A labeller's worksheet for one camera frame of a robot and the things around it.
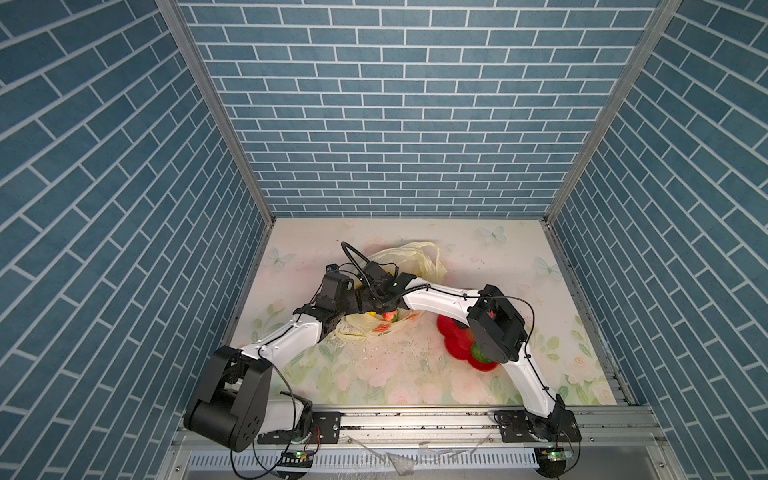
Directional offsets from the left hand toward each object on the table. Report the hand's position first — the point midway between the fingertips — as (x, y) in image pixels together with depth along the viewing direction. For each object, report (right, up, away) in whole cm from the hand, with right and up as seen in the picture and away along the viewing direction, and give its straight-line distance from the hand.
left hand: (358, 296), depth 91 cm
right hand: (+1, -3, +2) cm, 4 cm away
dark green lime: (+32, -11, -18) cm, 39 cm away
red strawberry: (+10, -6, -2) cm, 12 cm away
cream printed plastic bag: (+20, +11, +4) cm, 23 cm away
